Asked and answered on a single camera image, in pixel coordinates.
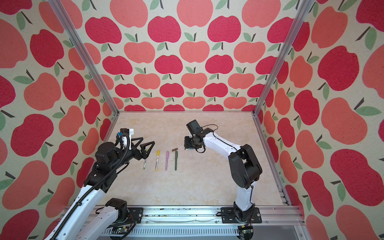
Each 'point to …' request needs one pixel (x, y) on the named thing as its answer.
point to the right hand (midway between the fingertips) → (189, 143)
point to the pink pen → (167, 155)
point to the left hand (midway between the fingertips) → (150, 142)
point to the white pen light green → (144, 164)
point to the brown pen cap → (174, 149)
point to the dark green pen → (176, 157)
